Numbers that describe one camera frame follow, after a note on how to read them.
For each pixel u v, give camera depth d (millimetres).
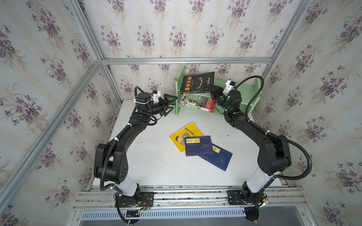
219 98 723
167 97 716
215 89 761
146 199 727
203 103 983
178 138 957
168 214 765
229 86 752
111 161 442
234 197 731
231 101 644
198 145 922
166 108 717
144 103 631
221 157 872
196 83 842
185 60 952
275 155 465
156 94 774
